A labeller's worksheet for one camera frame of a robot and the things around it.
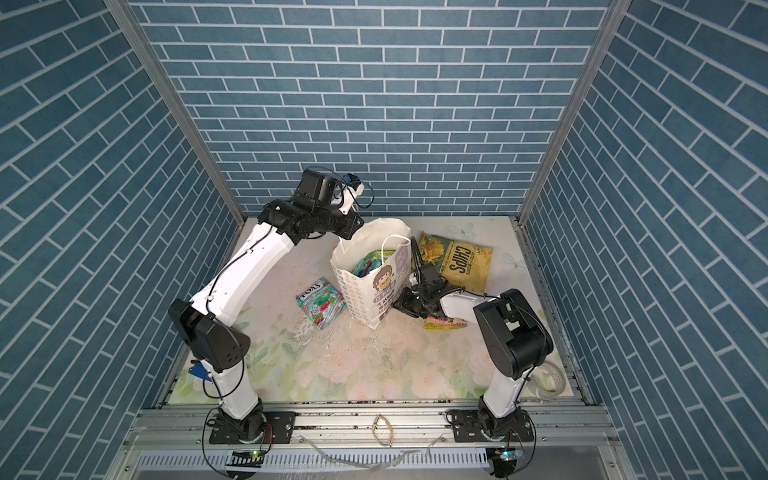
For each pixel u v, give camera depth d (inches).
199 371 31.7
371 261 36.9
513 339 19.0
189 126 36.0
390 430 29.8
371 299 31.7
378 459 27.8
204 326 17.3
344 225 27.3
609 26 28.8
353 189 26.8
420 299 29.1
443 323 35.8
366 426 29.7
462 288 25.3
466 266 38.8
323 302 36.8
